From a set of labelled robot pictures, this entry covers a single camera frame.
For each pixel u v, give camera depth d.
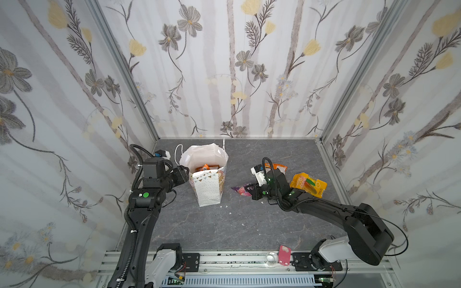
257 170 0.75
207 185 0.80
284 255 0.76
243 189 0.83
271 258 0.75
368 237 0.43
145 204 0.47
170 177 0.62
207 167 0.84
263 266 0.74
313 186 0.92
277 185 0.65
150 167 0.52
